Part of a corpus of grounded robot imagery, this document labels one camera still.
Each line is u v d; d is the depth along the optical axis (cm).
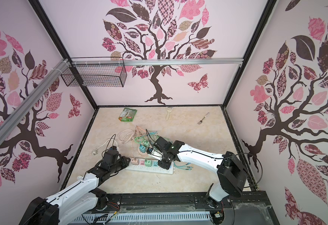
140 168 83
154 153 72
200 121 110
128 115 114
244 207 73
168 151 60
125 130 104
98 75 121
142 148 87
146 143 90
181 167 87
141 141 92
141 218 70
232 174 43
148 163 81
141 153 90
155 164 85
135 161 81
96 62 90
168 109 117
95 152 92
